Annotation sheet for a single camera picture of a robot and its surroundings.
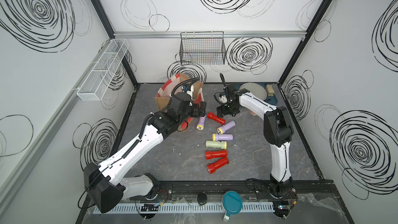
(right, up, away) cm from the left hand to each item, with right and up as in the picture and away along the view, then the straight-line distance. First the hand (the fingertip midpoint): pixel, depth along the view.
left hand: (198, 102), depth 73 cm
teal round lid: (+15, -42, -8) cm, 45 cm away
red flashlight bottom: (+7, -33, +5) cm, 34 cm away
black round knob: (+2, -39, -10) cm, 41 cm away
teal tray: (+53, +1, +38) cm, 65 cm away
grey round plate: (+42, +8, +43) cm, 61 cm away
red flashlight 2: (+8, -28, +9) cm, 31 cm away
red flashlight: (+8, -9, +25) cm, 28 cm away
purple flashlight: (+1, -15, +20) cm, 25 cm away
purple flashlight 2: (+13, -17, +18) cm, 28 cm away
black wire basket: (+5, +43, +50) cm, 66 cm away
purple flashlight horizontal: (+12, -21, +16) cm, 29 cm away
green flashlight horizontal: (+11, -24, +13) cm, 29 cm away
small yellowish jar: (+52, +7, +39) cm, 65 cm away
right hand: (+16, -8, +24) cm, 29 cm away
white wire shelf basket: (-50, +7, -1) cm, 50 cm away
